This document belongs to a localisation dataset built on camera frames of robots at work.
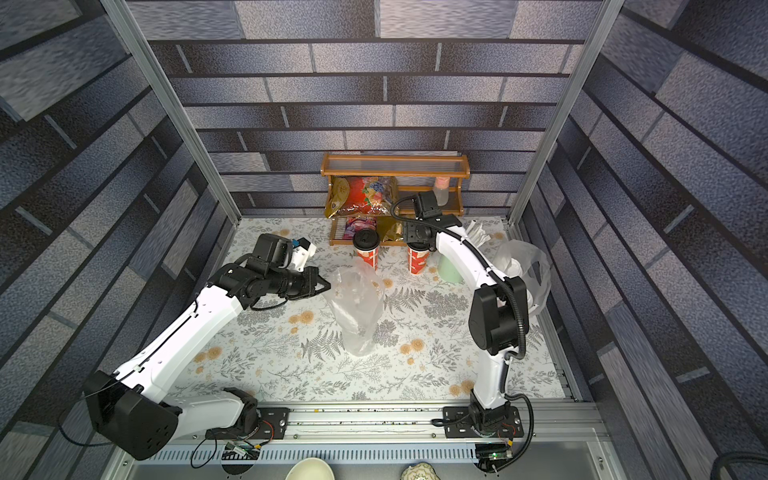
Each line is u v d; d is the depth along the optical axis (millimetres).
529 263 795
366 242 898
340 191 1002
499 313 509
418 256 924
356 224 1136
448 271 998
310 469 659
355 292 895
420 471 669
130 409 375
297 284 657
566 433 740
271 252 582
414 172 1038
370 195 975
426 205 709
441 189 1004
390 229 1101
